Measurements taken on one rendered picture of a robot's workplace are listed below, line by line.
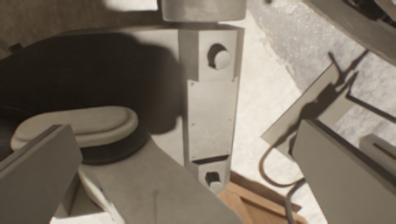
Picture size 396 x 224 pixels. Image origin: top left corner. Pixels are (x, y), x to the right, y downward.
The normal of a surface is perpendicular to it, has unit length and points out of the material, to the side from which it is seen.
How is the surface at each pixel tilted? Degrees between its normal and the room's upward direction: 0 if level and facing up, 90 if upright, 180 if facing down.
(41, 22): 0
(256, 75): 0
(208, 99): 0
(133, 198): 90
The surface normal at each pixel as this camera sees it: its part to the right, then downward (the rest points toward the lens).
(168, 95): 0.23, 0.47
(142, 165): 0.00, -0.88
